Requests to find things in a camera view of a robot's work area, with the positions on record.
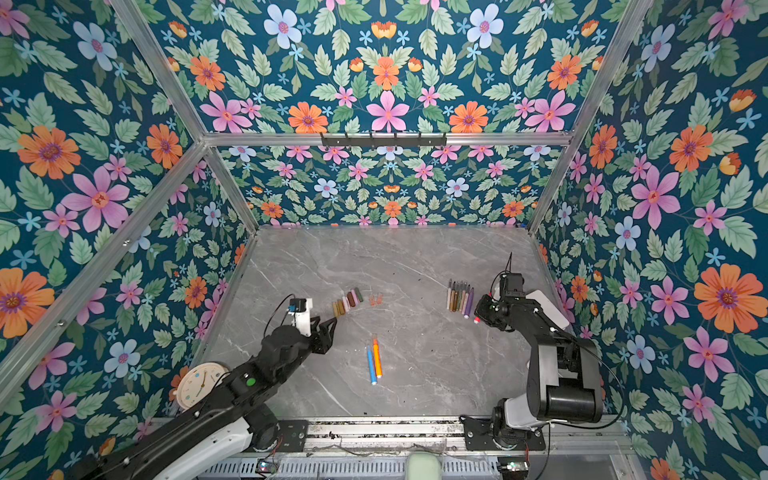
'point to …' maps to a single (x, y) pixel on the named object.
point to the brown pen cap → (351, 299)
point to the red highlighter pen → (477, 320)
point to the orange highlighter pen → (377, 357)
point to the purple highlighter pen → (469, 302)
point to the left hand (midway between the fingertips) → (334, 315)
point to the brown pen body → (452, 300)
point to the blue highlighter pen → (371, 365)
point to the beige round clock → (196, 381)
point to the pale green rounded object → (424, 465)
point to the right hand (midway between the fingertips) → (479, 309)
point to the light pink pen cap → (345, 303)
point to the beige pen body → (449, 291)
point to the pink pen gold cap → (466, 296)
